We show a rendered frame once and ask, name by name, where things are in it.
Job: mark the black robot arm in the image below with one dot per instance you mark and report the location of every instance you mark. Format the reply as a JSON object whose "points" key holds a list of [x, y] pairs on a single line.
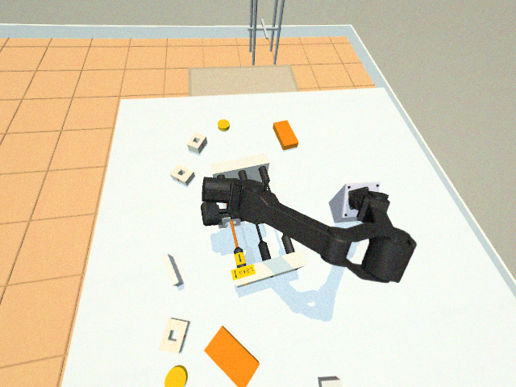
{"points": [[389, 250]]}

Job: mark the yellow round disc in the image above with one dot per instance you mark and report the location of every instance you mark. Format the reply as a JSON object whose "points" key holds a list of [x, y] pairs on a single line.
{"points": [[223, 125], [177, 377]]}

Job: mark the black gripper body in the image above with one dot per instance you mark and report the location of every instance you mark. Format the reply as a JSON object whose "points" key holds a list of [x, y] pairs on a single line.
{"points": [[211, 215]]}

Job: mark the orange rectangular block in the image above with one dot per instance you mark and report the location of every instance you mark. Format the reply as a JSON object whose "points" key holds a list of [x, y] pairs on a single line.
{"points": [[285, 135], [232, 357]]}

